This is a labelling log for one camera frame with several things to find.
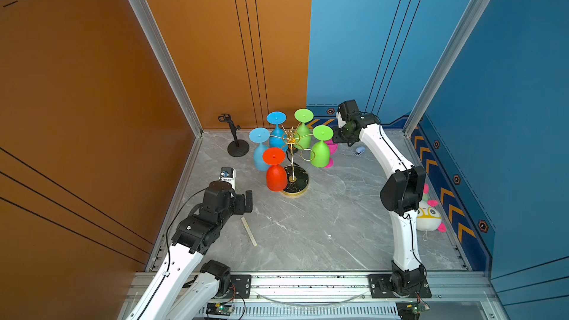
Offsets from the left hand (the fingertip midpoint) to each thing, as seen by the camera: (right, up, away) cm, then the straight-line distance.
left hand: (239, 188), depth 76 cm
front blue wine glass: (+7, +18, +3) cm, 20 cm away
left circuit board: (-5, -38, -5) cm, 39 cm away
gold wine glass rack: (+21, 0, +24) cm, 32 cm away
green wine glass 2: (+29, +12, +8) cm, 32 cm away
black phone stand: (-9, +14, +35) cm, 39 cm away
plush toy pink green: (+70, -13, +7) cm, 71 cm away
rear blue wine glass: (+13, +18, +3) cm, 22 cm away
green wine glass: (+23, +18, +15) cm, 32 cm away
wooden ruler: (+2, -18, +9) cm, 21 cm away
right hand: (+38, +19, +21) cm, 47 cm away
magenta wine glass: (+35, +14, +15) cm, 41 cm away
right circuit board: (+56, -38, -6) cm, 68 cm away
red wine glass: (+13, +3, +4) cm, 13 cm away
